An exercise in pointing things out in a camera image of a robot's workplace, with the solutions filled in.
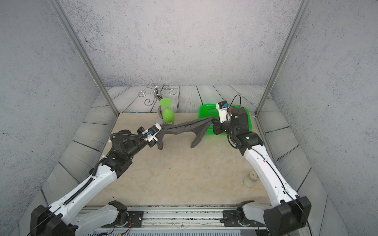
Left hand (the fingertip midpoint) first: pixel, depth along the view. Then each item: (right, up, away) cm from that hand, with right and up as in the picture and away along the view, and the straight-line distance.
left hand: (160, 125), depth 72 cm
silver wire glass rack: (-11, +24, +26) cm, 37 cm away
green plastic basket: (+30, +12, +49) cm, 59 cm away
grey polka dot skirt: (+18, 0, +3) cm, 19 cm away
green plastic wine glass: (0, +6, +23) cm, 24 cm away
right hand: (+26, +3, +2) cm, 26 cm away
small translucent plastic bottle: (+46, -30, +7) cm, 55 cm away
